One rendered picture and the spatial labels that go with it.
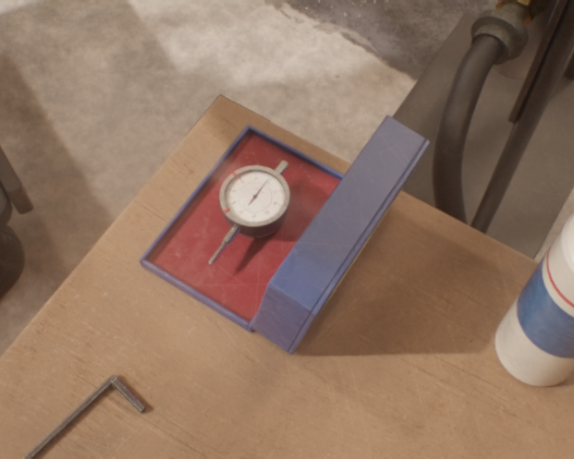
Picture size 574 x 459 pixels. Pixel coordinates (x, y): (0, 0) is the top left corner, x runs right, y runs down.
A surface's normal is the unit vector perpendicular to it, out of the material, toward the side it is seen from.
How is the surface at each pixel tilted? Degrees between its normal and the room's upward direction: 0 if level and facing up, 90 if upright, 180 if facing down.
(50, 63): 0
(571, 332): 90
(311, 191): 0
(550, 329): 90
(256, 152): 0
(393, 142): 9
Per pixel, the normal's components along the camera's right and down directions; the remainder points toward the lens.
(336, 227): 0.14, -0.38
